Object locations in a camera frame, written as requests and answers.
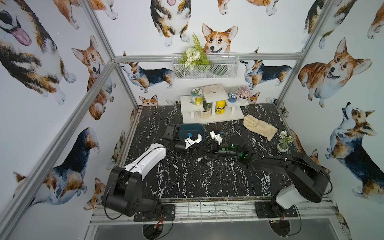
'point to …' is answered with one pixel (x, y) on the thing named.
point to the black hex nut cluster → (209, 164)
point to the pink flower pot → (242, 94)
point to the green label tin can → (196, 96)
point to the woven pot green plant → (206, 113)
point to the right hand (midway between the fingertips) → (201, 145)
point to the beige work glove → (259, 127)
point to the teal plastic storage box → (186, 130)
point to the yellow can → (220, 106)
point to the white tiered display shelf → (211, 93)
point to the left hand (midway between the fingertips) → (201, 145)
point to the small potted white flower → (283, 145)
